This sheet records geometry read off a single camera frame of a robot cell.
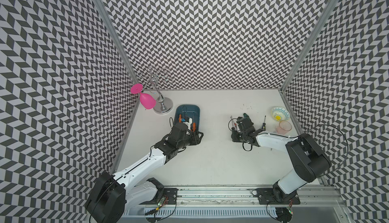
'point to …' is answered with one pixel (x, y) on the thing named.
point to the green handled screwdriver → (245, 115)
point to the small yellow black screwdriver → (264, 124)
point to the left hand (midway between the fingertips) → (200, 136)
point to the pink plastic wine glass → (147, 101)
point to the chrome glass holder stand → (153, 79)
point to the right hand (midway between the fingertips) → (233, 138)
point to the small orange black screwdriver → (194, 126)
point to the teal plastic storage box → (189, 114)
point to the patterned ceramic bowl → (280, 113)
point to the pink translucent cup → (283, 127)
